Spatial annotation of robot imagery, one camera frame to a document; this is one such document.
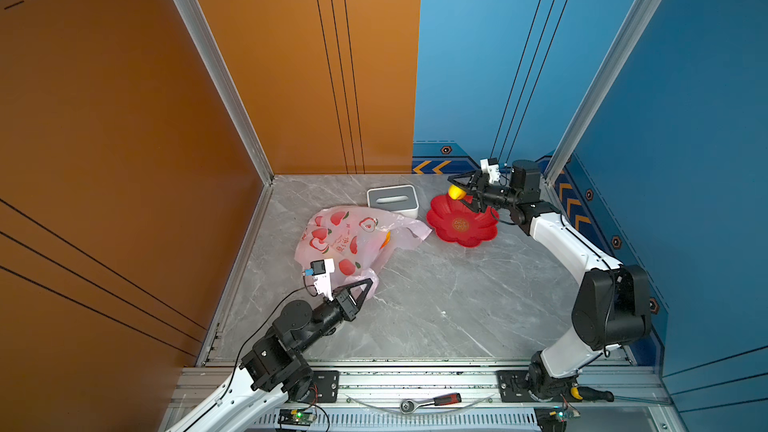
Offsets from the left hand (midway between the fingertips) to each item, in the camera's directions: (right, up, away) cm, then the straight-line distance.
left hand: (374, 283), depth 68 cm
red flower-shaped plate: (+27, +12, +38) cm, 48 cm away
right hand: (+20, +22, +13) cm, 32 cm away
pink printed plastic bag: (-8, +8, +21) cm, 24 cm away
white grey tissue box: (+7, +19, +41) cm, 46 cm away
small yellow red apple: (+21, +21, +9) cm, 31 cm away
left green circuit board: (-17, -33, +3) cm, 37 cm away
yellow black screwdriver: (+51, -27, +3) cm, 58 cm away
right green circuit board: (+42, -33, +2) cm, 53 cm away
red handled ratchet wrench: (+8, -29, +1) cm, 30 cm away
